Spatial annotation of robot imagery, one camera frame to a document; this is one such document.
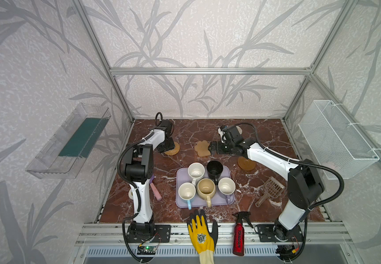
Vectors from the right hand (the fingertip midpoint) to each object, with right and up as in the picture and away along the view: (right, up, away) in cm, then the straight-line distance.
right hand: (215, 143), depth 90 cm
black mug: (0, -15, +2) cm, 15 cm away
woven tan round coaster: (-25, -6, +12) cm, 28 cm away
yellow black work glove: (-6, -42, -19) cm, 46 cm away
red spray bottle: (+8, -40, -22) cm, 46 cm away
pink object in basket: (+50, -9, -18) cm, 54 cm away
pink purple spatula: (-30, -27, -6) cm, 41 cm away
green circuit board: (-32, -46, -18) cm, 59 cm away
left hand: (-27, -1, +13) cm, 30 cm away
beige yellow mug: (-5, -24, -3) cm, 25 cm away
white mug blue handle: (-15, -25, -5) cm, 30 cm away
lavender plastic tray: (+1, -28, -6) cm, 29 cm away
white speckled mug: (-10, -16, +2) cm, 19 cm away
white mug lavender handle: (+6, -23, -3) cm, 24 cm away
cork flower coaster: (-7, -5, +16) cm, 18 cm away
